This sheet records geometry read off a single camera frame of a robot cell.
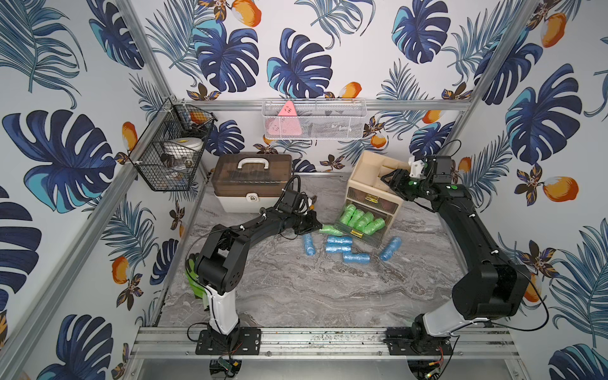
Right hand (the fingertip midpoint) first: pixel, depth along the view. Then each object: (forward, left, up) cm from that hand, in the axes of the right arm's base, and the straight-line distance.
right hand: (386, 180), depth 83 cm
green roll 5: (-9, +19, -18) cm, 28 cm away
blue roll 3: (-18, +9, -24) cm, 31 cm away
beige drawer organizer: (-2, +6, -3) cm, 7 cm away
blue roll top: (-10, +15, -24) cm, 30 cm away
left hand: (-8, +22, -15) cm, 28 cm away
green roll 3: (-7, +6, -14) cm, 17 cm away
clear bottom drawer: (-5, +1, -11) cm, 12 cm away
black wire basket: (+13, +84, -1) cm, 85 cm away
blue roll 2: (-14, +15, -23) cm, 31 cm away
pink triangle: (+21, +36, +9) cm, 42 cm away
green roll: (-4, +12, -15) cm, 20 cm away
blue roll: (-12, +27, -25) cm, 39 cm away
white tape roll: (+5, +68, +10) cm, 69 cm away
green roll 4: (-9, +2, -16) cm, 18 cm away
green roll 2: (-5, +9, -15) cm, 19 cm away
